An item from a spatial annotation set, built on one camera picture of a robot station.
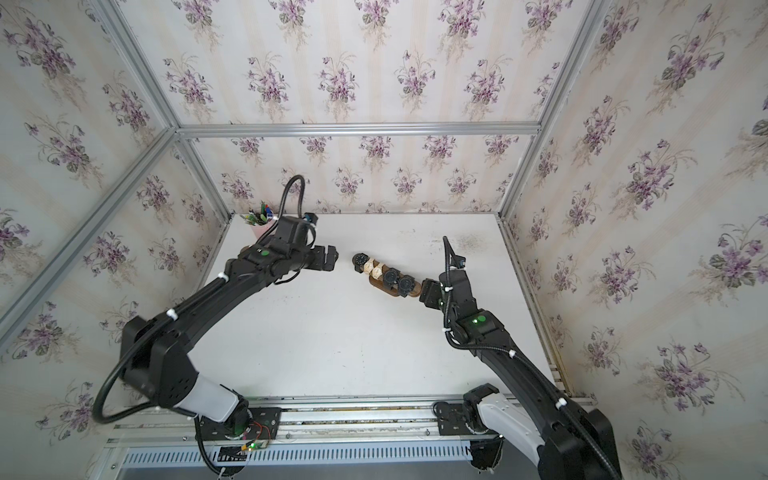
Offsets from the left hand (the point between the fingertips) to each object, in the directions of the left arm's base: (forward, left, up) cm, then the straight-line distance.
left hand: (327, 252), depth 85 cm
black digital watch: (-5, -23, -9) cm, 26 cm away
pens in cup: (+21, +27, -7) cm, 35 cm away
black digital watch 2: (-3, -19, -9) cm, 21 cm away
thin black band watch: (+4, -9, -10) cm, 14 cm away
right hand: (-9, -32, -4) cm, 33 cm away
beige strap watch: (0, -14, -10) cm, 17 cm away
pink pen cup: (+20, +28, -12) cm, 37 cm away
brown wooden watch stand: (-3, -15, -13) cm, 20 cm away
